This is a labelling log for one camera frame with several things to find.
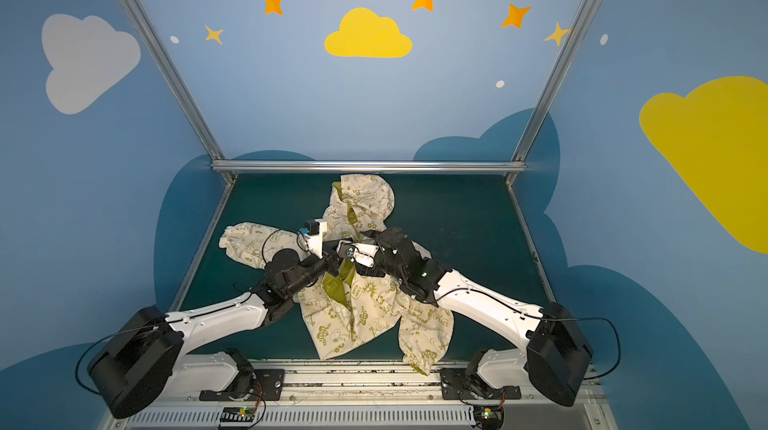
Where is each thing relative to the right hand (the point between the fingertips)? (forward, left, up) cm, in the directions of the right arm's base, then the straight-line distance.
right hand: (364, 237), depth 78 cm
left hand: (0, +4, -1) cm, 4 cm away
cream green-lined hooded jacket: (-12, +2, -18) cm, 22 cm away
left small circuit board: (-38, +29, -24) cm, 54 cm away
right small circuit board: (-35, -33, -25) cm, 55 cm away
